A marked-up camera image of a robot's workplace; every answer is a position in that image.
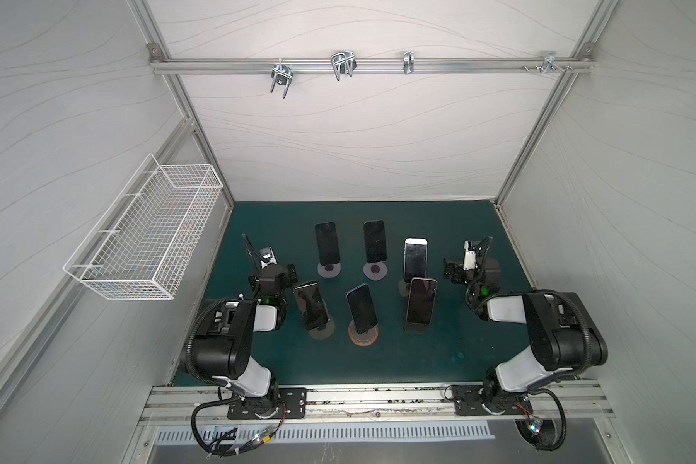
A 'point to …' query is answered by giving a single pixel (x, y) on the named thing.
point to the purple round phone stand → (375, 271)
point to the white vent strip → (322, 433)
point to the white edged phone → (415, 258)
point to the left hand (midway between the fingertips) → (270, 265)
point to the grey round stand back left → (329, 271)
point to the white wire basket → (141, 246)
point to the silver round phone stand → (402, 288)
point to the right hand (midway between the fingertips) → (462, 257)
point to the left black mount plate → (288, 403)
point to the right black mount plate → (468, 401)
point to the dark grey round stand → (323, 332)
